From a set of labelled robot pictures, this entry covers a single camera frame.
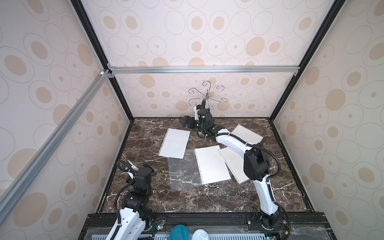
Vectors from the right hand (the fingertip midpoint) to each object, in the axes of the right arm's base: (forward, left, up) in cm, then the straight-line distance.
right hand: (191, 119), depth 92 cm
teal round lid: (-57, +1, -13) cm, 59 cm away
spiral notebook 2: (+6, -40, -22) cm, 46 cm away
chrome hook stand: (+9, -10, +11) cm, 17 cm away
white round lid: (-57, -8, -15) cm, 60 cm away
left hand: (-28, +23, -6) cm, 37 cm away
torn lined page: (-4, +13, -21) cm, 25 cm away
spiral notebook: (-21, -8, -20) cm, 30 cm away
